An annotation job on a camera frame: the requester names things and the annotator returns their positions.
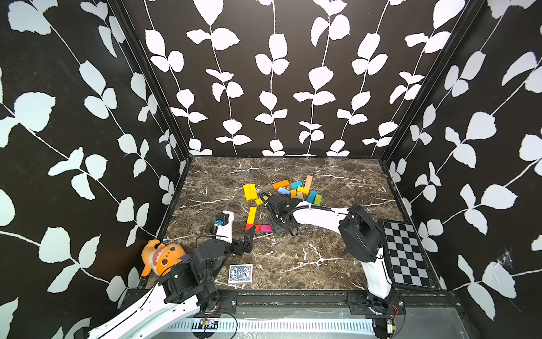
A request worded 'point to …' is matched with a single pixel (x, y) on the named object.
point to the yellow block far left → (249, 191)
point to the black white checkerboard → (408, 263)
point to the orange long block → (281, 184)
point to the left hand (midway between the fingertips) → (244, 222)
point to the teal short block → (296, 184)
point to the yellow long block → (252, 215)
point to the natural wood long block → (308, 182)
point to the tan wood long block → (300, 195)
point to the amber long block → (293, 193)
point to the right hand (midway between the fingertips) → (278, 223)
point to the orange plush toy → (159, 259)
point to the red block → (248, 226)
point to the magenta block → (266, 228)
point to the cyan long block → (311, 197)
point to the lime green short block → (317, 200)
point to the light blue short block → (283, 191)
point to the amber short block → (303, 190)
